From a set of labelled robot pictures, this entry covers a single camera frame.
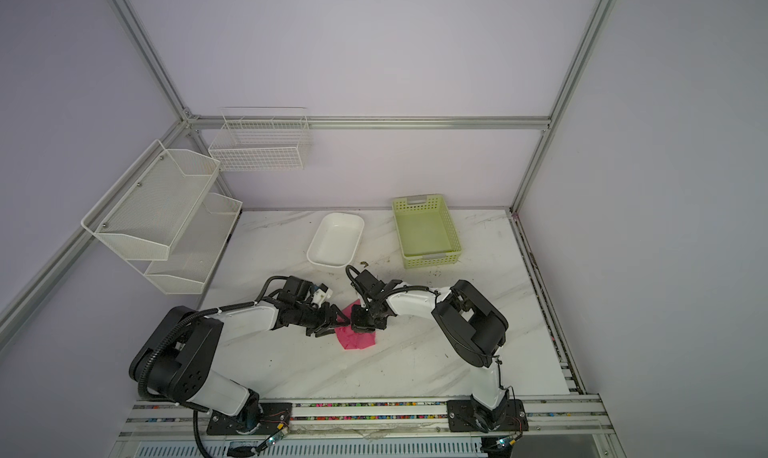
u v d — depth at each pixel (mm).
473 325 492
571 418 750
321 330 801
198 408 538
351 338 860
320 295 863
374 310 678
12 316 499
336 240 1077
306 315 770
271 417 740
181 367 440
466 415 732
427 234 1169
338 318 830
